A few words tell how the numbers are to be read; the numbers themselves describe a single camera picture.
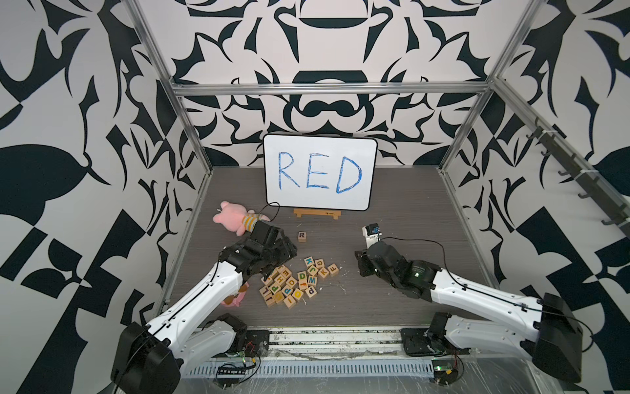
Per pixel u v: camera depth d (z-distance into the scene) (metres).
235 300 0.79
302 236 0.94
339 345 0.75
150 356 0.38
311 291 0.82
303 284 0.83
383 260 0.59
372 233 0.70
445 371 0.71
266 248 0.62
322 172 0.94
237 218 0.94
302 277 0.85
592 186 0.55
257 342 0.74
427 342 0.68
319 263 0.87
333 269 0.87
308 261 0.88
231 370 0.73
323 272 0.86
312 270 0.86
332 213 0.99
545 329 0.41
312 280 0.85
